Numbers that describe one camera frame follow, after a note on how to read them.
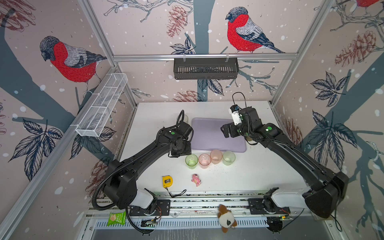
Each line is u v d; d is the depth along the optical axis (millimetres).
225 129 684
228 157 892
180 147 671
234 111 665
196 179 805
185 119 996
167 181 799
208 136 984
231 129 672
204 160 895
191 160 886
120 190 416
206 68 1035
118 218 698
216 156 895
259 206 728
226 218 684
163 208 731
